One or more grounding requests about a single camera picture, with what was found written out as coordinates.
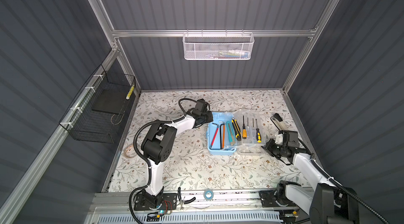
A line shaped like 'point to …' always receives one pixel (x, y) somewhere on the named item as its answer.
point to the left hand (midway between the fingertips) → (212, 116)
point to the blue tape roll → (208, 194)
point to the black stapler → (279, 122)
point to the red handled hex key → (215, 134)
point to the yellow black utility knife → (236, 129)
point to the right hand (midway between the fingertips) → (265, 146)
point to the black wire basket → (99, 111)
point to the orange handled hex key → (223, 136)
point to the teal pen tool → (231, 133)
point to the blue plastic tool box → (248, 146)
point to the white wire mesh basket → (218, 46)
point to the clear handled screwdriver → (253, 131)
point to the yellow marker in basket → (130, 92)
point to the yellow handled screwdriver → (244, 131)
